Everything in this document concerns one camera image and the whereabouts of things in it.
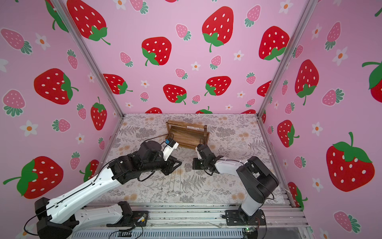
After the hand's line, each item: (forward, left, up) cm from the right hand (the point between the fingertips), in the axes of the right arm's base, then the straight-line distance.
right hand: (194, 162), depth 92 cm
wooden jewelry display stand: (+22, +8, -1) cm, 23 cm away
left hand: (-11, +5, +22) cm, 25 cm away
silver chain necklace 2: (-17, +11, -3) cm, 21 cm away
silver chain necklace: (-14, +18, -2) cm, 22 cm away
